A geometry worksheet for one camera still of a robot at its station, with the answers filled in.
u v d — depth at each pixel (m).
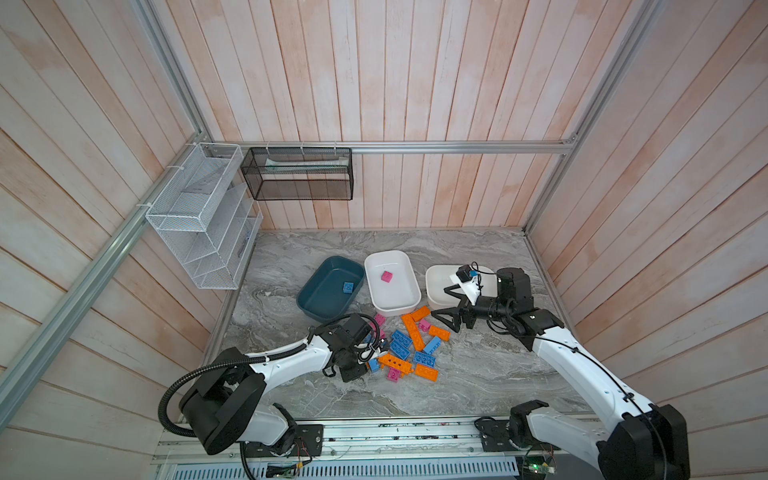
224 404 0.42
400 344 0.89
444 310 0.70
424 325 0.92
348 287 1.01
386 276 1.04
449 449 0.73
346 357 0.64
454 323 0.69
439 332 0.92
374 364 0.83
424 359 0.86
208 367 0.41
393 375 0.83
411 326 0.93
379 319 0.93
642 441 0.39
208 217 0.72
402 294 1.01
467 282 0.66
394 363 0.84
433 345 0.88
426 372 0.84
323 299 0.99
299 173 1.05
